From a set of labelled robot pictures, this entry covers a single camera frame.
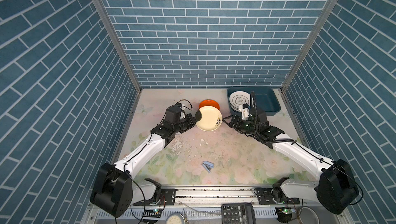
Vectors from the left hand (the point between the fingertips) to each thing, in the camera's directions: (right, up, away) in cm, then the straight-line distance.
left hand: (199, 119), depth 81 cm
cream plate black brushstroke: (+7, 0, +2) cm, 7 cm away
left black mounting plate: (-16, -36, -8) cm, 41 cm away
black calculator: (+18, -41, -13) cm, 46 cm away
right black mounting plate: (+32, -37, -8) cm, 50 cm away
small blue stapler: (+5, -25, +1) cm, 26 cm away
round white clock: (-10, -41, -16) cm, 45 cm away
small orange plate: (+6, +9, +30) cm, 32 cm away
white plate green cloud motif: (+28, +12, +28) cm, 41 cm away
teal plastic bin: (+51, +12, +34) cm, 62 cm away
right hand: (+13, 0, -1) cm, 13 cm away
